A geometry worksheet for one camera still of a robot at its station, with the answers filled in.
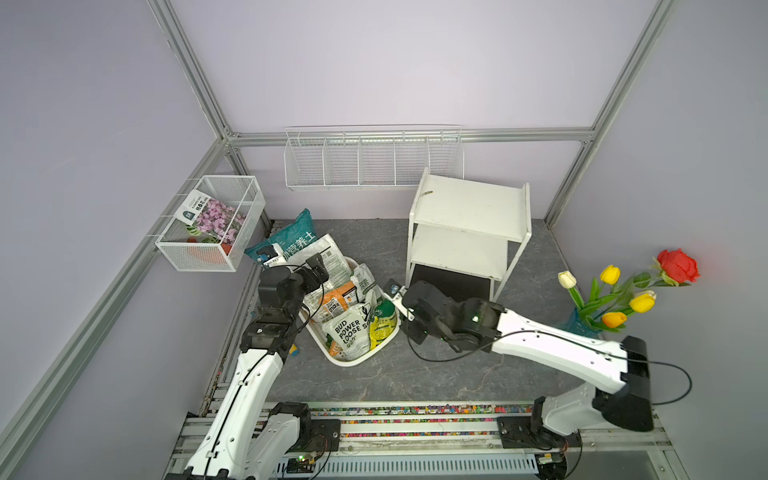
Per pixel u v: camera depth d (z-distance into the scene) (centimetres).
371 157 99
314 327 82
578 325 73
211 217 74
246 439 43
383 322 82
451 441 74
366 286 85
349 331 77
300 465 71
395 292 60
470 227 73
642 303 64
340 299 81
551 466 71
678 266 62
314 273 68
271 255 63
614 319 60
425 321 52
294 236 89
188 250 74
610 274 69
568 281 69
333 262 89
